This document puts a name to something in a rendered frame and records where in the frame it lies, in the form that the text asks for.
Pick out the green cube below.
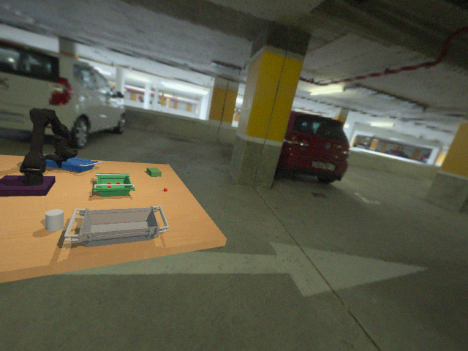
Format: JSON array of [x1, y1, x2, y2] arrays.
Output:
[[146, 167, 162, 177]]

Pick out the grey cylinder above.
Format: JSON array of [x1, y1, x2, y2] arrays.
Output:
[[45, 209, 64, 232]]

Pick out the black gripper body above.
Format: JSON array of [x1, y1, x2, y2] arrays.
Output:
[[45, 145, 68, 161]]

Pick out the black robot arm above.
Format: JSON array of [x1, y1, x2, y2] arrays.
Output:
[[20, 108, 78, 186]]

